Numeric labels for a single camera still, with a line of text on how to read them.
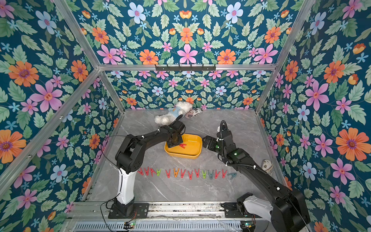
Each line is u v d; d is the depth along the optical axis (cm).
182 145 98
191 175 86
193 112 115
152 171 86
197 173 86
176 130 78
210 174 85
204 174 86
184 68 93
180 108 110
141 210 73
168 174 86
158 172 86
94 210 75
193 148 96
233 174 86
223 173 86
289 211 39
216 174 86
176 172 86
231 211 73
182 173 86
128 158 54
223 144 60
